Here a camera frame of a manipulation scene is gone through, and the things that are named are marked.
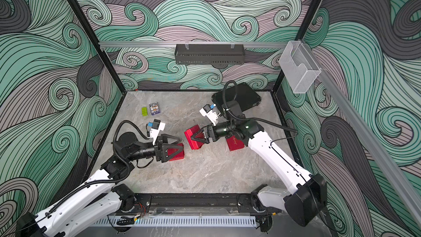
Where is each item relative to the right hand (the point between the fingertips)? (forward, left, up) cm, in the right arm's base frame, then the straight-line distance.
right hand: (195, 137), depth 66 cm
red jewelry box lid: (+9, -20, -24) cm, 32 cm away
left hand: (-4, +6, +2) cm, 7 cm away
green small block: (+33, +37, -25) cm, 56 cm away
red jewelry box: (-4, 0, +2) cm, 4 cm away
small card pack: (+36, +31, -24) cm, 53 cm away
